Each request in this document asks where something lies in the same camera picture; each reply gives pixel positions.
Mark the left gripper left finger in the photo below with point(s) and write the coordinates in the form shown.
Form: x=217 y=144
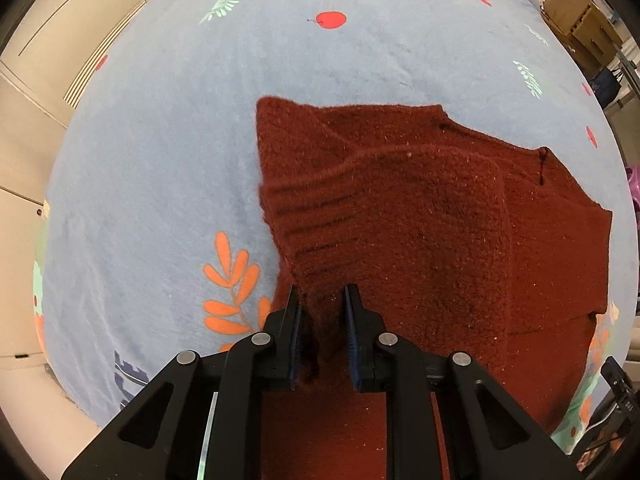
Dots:
x=200 y=416

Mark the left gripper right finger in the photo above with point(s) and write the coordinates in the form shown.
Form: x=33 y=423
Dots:
x=445 y=416

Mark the dark red knit sweater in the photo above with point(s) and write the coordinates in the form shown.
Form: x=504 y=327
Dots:
x=459 y=240

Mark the light blue patterned bedsheet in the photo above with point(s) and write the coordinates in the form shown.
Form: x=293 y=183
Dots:
x=153 y=195

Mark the purple plastic stool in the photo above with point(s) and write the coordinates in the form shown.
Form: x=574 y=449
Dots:
x=633 y=179

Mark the dark navy hanging bag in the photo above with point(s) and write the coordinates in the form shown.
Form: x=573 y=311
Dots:
x=606 y=86

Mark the white wardrobe doors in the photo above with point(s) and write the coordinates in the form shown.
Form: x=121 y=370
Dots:
x=49 y=52

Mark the wooden drawer cabinet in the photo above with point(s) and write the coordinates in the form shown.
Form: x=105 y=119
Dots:
x=584 y=31

